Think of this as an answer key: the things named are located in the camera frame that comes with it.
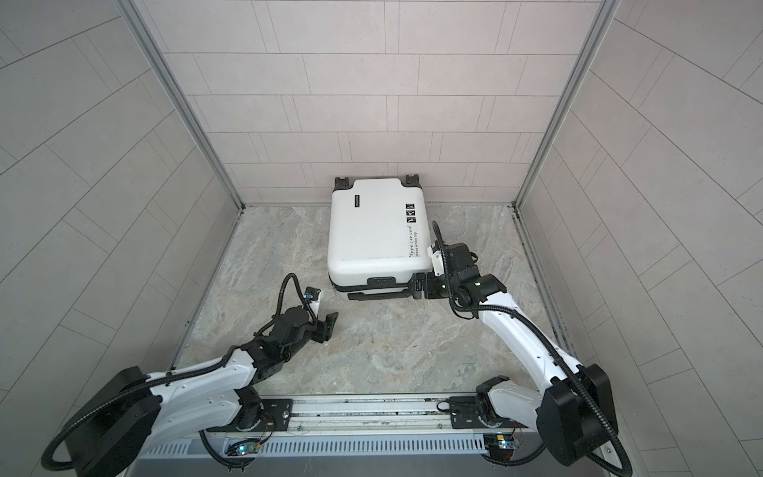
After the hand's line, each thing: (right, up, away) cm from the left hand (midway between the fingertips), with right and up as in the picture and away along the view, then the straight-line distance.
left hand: (336, 307), depth 85 cm
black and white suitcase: (+12, +20, -3) cm, 24 cm away
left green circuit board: (-15, -25, -21) cm, 36 cm away
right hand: (+24, +8, -5) cm, 26 cm away
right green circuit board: (+41, -27, -17) cm, 52 cm away
